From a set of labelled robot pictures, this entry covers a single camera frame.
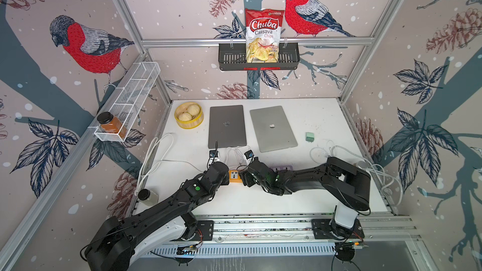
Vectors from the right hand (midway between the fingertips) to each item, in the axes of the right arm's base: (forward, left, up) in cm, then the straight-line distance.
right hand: (243, 171), depth 88 cm
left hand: (0, +7, +6) cm, 9 cm away
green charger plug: (+22, -36, -2) cm, 42 cm away
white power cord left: (+9, +47, -2) cm, 48 cm away
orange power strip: (-3, +4, 0) cm, 5 cm away
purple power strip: (+2, -19, +1) cm, 19 cm away
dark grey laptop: (+28, +12, -2) cm, 30 cm away
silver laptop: (+27, -15, -1) cm, 31 cm away
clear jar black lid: (-16, +38, +7) cm, 42 cm away
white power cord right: (+2, -65, -2) cm, 65 cm away
